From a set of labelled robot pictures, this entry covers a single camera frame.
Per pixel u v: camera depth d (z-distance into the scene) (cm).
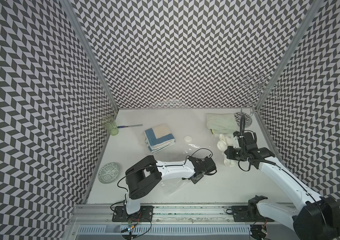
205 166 66
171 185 81
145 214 75
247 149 62
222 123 107
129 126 106
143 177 49
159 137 97
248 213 72
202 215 74
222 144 83
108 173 84
